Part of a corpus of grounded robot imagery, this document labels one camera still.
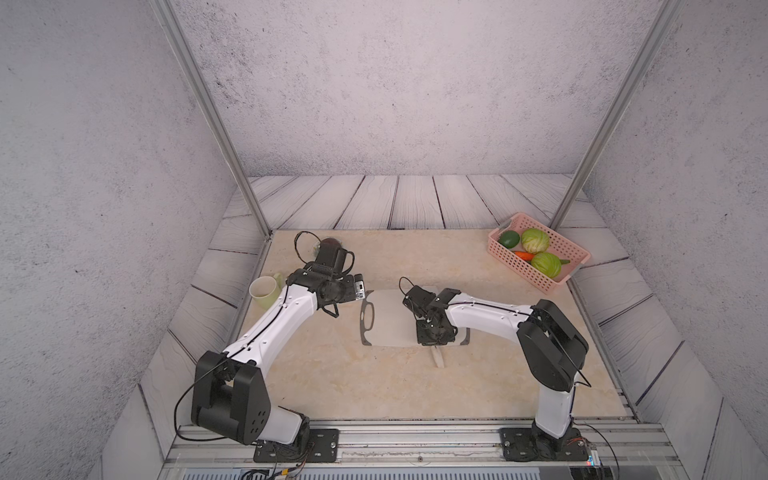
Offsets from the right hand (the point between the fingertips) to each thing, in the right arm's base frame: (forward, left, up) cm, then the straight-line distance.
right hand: (428, 341), depth 89 cm
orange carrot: (+32, -36, +1) cm, 48 cm away
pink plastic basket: (+36, -50, +1) cm, 61 cm away
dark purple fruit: (+34, +33, +6) cm, 48 cm away
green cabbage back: (+36, -39, +5) cm, 54 cm away
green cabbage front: (+25, -40, +5) cm, 48 cm away
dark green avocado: (+39, -32, +2) cm, 50 cm away
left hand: (+9, +21, +13) cm, 27 cm away
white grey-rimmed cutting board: (+9, +13, -4) cm, 16 cm away
